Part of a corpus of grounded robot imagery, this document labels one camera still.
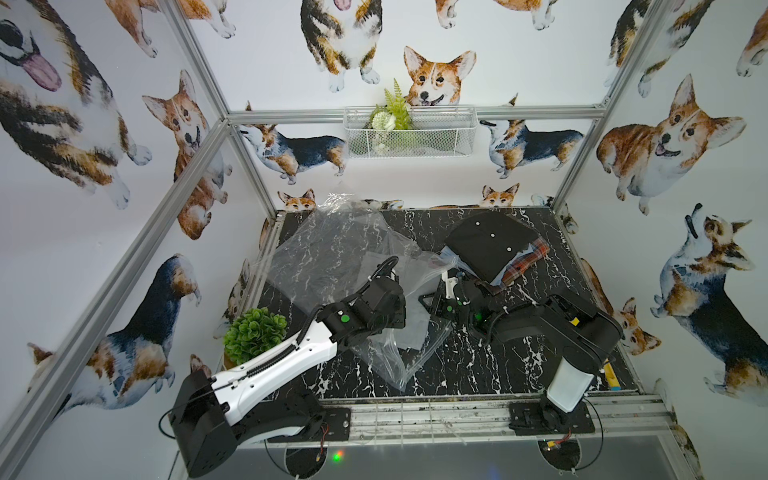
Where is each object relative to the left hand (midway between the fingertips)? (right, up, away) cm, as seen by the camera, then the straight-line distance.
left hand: (407, 304), depth 77 cm
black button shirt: (+27, +16, +24) cm, 40 cm away
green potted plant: (-38, -6, -5) cm, 38 cm away
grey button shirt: (+3, -6, +10) cm, 12 cm away
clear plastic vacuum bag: (-24, +15, +36) cm, 46 cm away
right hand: (+3, -2, +13) cm, 13 cm away
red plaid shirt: (+48, +13, +29) cm, 57 cm away
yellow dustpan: (+54, -20, +1) cm, 58 cm away
